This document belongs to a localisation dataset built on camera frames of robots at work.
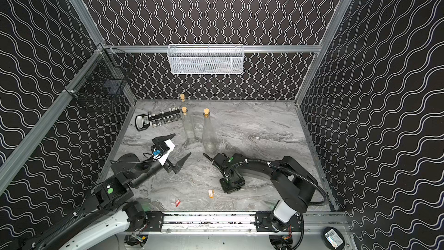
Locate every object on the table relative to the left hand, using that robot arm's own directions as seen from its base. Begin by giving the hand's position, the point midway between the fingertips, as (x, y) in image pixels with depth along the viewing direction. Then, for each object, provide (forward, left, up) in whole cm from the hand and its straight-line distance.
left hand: (183, 144), depth 62 cm
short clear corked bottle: (+30, +8, -6) cm, 32 cm away
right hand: (-5, -19, -33) cm, 39 cm away
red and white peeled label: (-12, +6, -33) cm, 35 cm away
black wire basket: (+37, +54, -7) cm, 66 cm away
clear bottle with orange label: (+24, +6, -30) cm, 39 cm away
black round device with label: (-21, -61, -29) cm, 71 cm away
